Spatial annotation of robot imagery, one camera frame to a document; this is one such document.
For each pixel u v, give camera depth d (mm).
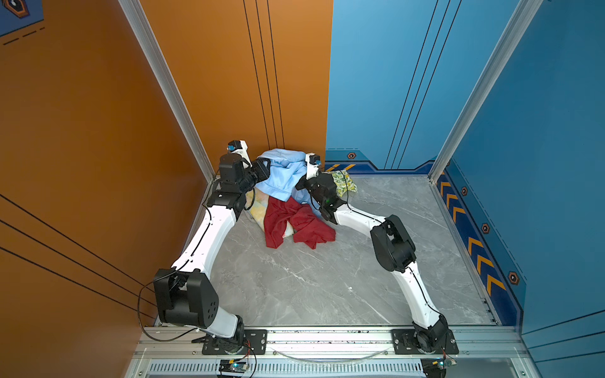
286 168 813
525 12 696
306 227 916
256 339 749
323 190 757
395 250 600
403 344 725
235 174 599
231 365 710
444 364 696
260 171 697
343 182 1145
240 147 695
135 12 695
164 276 412
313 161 792
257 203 1018
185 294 420
